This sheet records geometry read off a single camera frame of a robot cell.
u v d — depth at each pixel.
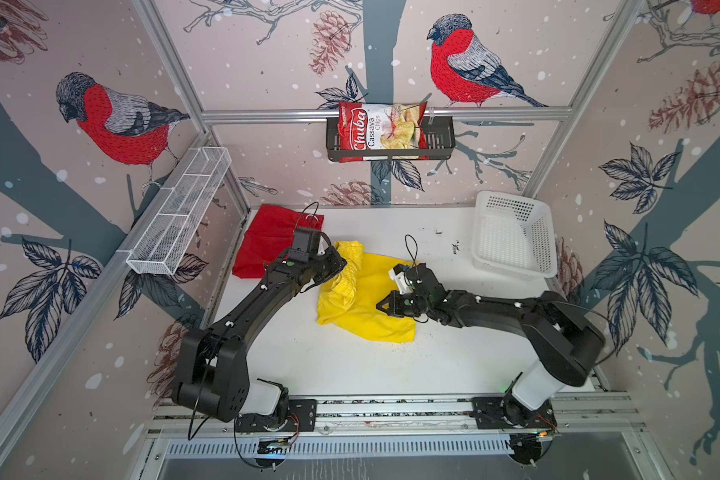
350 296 0.81
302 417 0.73
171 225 0.75
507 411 0.66
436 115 0.90
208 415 0.44
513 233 1.13
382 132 0.88
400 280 0.81
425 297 0.69
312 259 0.69
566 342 0.46
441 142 0.95
